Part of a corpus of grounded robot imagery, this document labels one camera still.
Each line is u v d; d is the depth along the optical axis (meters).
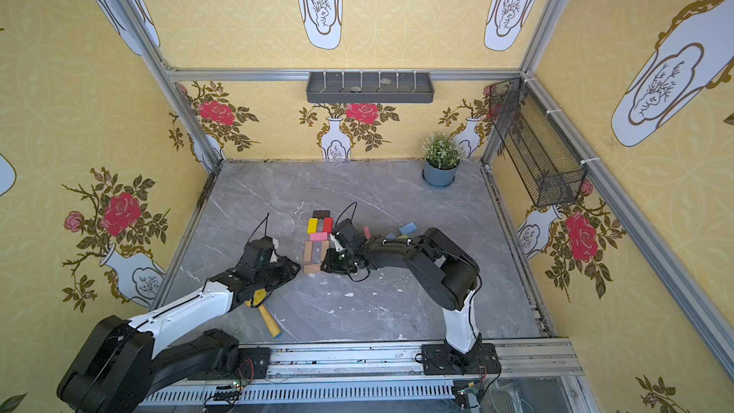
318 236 0.98
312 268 0.90
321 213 1.04
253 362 0.73
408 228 1.00
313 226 1.00
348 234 0.75
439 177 1.07
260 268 0.70
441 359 0.73
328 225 1.01
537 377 0.76
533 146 1.12
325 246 0.95
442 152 1.00
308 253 0.93
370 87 0.92
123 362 0.41
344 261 0.80
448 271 0.51
